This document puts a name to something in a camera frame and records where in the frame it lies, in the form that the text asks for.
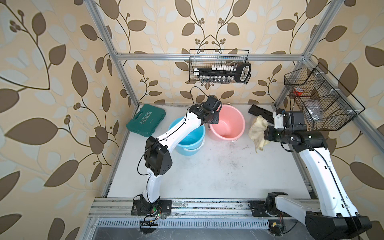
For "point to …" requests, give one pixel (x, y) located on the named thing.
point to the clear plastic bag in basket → (316, 113)
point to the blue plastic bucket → (193, 142)
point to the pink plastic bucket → (231, 124)
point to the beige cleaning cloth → (256, 132)
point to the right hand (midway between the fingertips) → (265, 132)
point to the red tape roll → (298, 91)
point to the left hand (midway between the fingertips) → (212, 115)
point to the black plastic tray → (256, 111)
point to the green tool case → (147, 121)
